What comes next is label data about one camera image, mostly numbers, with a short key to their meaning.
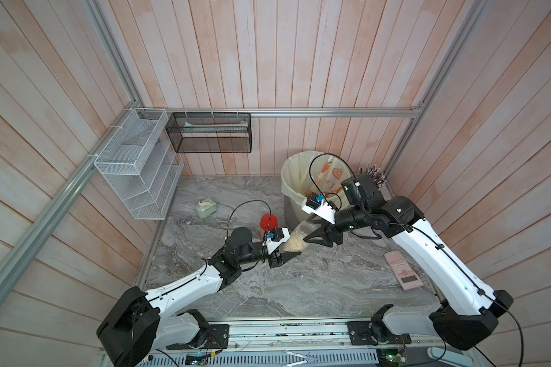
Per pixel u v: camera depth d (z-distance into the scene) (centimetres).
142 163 73
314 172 96
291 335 75
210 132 104
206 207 101
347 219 54
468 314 39
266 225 90
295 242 67
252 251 62
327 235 55
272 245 62
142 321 40
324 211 55
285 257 68
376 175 98
